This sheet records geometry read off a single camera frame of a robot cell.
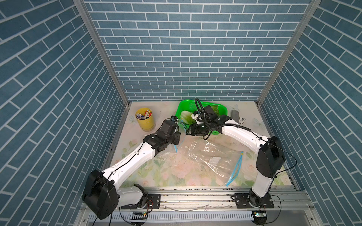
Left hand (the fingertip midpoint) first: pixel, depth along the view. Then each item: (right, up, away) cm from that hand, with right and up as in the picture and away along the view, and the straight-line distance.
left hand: (180, 134), depth 82 cm
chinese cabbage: (+3, +10, +20) cm, 22 cm away
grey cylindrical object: (+41, +11, +27) cm, 51 cm away
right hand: (+5, 0, +1) cm, 6 cm away
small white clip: (+46, +7, +26) cm, 53 cm away
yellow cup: (-26, +11, +15) cm, 32 cm away
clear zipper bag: (-7, -19, +5) cm, 21 cm away
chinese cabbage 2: (+25, +16, +23) cm, 37 cm away
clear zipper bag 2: (+26, -19, +5) cm, 32 cm away
